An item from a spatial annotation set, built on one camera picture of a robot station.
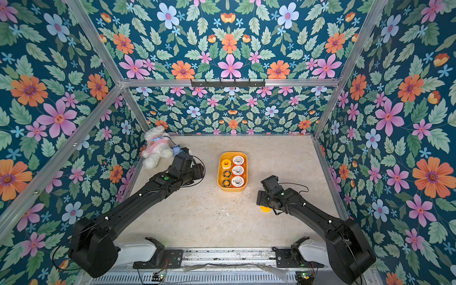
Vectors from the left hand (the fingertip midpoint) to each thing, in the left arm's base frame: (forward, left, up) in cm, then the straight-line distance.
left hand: (202, 167), depth 84 cm
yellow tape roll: (+11, -11, -14) cm, 20 cm away
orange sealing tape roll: (+12, -18, -12) cm, 25 cm away
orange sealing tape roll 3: (-2, -17, -13) cm, 21 cm away
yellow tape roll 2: (-17, -30, -16) cm, 37 cm away
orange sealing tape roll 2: (+5, -17, -12) cm, 21 cm away
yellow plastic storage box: (+17, -13, -13) cm, 25 cm away
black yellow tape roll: (+5, -11, -16) cm, 20 cm away
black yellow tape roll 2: (-1, -10, -16) cm, 19 cm away
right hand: (-13, -30, -13) cm, 35 cm away
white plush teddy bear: (+22, +28, -7) cm, 36 cm away
